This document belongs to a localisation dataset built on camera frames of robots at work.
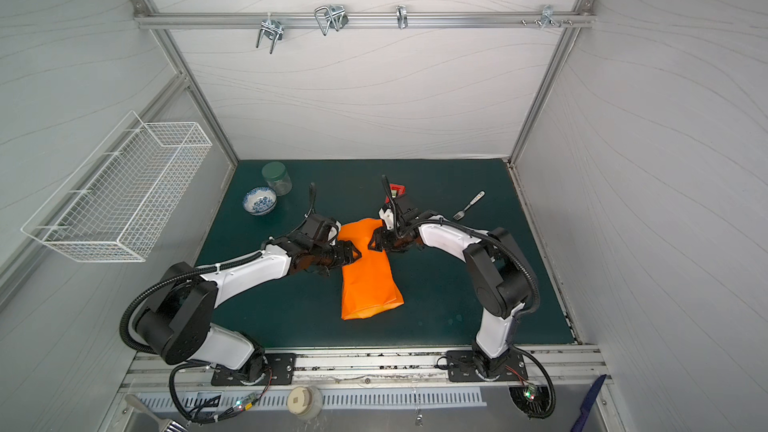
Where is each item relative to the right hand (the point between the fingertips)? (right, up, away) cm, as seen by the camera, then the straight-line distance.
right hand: (379, 240), depth 91 cm
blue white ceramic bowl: (-44, +11, +16) cm, 49 cm away
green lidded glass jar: (-37, +20, +13) cm, 44 cm away
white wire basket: (-60, +14, -21) cm, 65 cm away
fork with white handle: (+28, +7, +14) cm, 32 cm away
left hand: (-6, -4, -3) cm, 8 cm away
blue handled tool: (+51, -35, -21) cm, 66 cm away
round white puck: (-14, -28, -30) cm, 43 cm away
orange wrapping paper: (-3, -11, -8) cm, 14 cm away
